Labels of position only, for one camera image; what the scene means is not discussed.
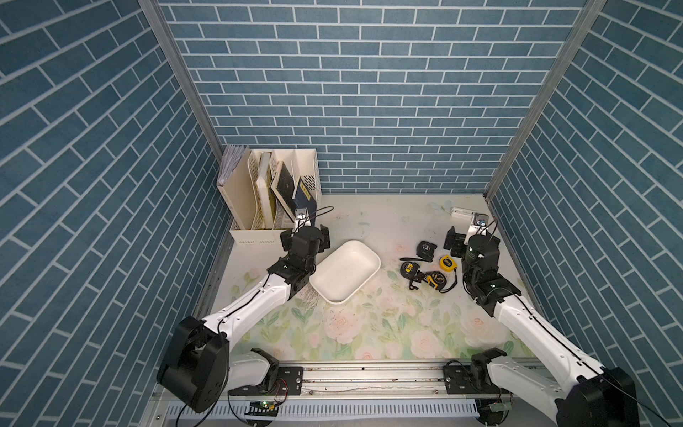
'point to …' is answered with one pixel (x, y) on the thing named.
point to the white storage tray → (345, 272)
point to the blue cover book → (303, 197)
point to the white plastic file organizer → (301, 162)
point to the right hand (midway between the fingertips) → (469, 230)
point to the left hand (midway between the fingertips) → (315, 226)
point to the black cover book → (284, 189)
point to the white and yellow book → (266, 188)
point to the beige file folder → (234, 175)
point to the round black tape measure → (426, 250)
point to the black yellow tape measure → (437, 280)
